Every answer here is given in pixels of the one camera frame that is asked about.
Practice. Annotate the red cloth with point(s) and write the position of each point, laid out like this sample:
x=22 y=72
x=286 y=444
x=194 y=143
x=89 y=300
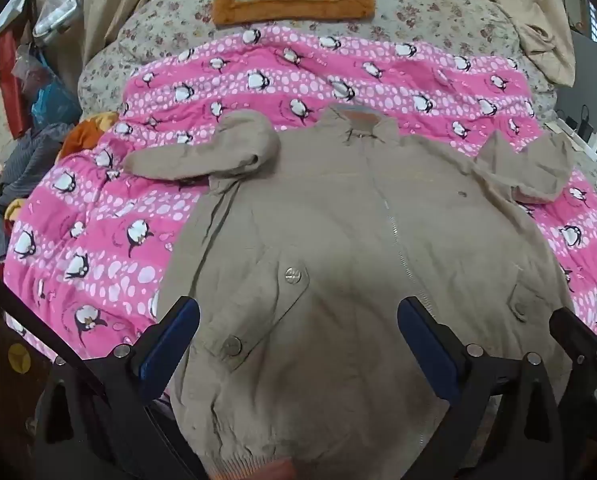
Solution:
x=7 y=80

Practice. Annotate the blue plastic bag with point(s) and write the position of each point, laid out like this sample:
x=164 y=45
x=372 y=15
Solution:
x=53 y=100

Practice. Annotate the beige zip jacket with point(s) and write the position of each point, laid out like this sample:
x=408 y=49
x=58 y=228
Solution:
x=328 y=240

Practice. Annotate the grey striped garment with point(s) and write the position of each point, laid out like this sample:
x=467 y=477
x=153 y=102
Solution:
x=28 y=160

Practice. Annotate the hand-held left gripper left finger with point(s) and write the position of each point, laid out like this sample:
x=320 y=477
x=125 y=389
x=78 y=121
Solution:
x=171 y=347

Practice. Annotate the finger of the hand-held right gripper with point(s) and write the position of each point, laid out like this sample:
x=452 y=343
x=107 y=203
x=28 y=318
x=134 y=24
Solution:
x=573 y=332

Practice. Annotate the clear plastic bag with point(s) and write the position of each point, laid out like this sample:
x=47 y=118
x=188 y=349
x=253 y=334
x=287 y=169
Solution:
x=53 y=10

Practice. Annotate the yellow dotted cloth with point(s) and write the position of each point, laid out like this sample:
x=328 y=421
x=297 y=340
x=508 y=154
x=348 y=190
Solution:
x=8 y=360

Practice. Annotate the beige curtain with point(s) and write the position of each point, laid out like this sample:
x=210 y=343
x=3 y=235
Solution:
x=538 y=20
x=103 y=5

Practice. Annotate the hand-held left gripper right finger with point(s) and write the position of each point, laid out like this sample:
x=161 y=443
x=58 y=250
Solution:
x=428 y=355

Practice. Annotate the floral bed sheet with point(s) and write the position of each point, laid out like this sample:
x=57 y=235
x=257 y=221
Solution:
x=428 y=10

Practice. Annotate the pink penguin print blanket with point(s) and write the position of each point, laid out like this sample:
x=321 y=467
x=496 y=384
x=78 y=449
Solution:
x=328 y=75

